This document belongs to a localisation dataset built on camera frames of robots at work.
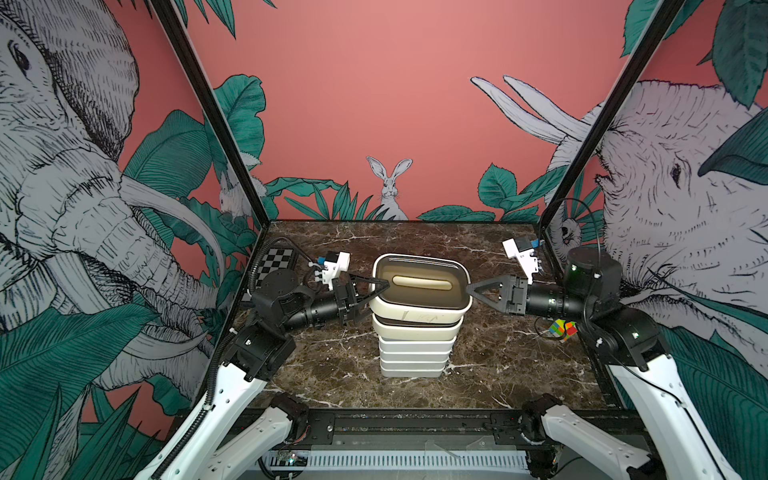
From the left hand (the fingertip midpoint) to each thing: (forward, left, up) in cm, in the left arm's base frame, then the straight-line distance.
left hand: (387, 295), depth 54 cm
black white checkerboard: (+37, +40, -36) cm, 65 cm away
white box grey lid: (-2, -3, -19) cm, 19 cm away
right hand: (0, -16, +1) cm, 16 cm away
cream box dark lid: (-2, -1, -10) cm, 11 cm away
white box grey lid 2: (-3, -7, -24) cm, 25 cm away
